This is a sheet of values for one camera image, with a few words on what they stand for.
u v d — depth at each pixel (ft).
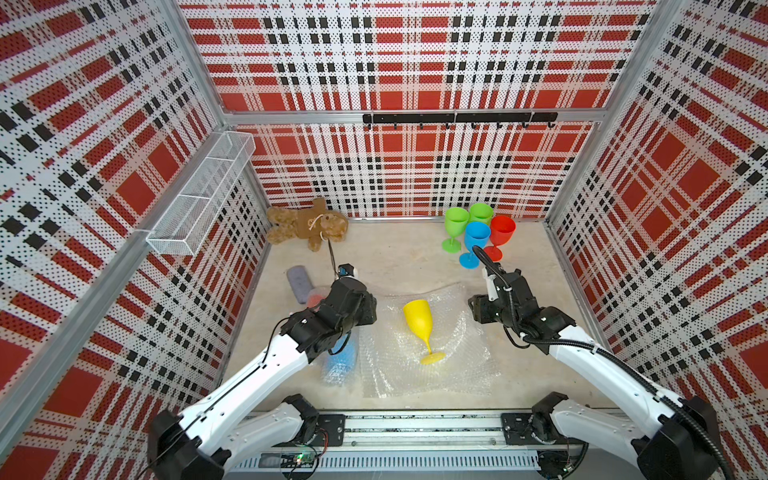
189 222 3.04
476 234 3.27
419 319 2.80
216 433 1.28
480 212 3.46
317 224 3.64
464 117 2.90
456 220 3.34
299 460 2.28
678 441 1.23
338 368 2.51
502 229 3.23
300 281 3.24
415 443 2.40
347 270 2.22
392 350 2.64
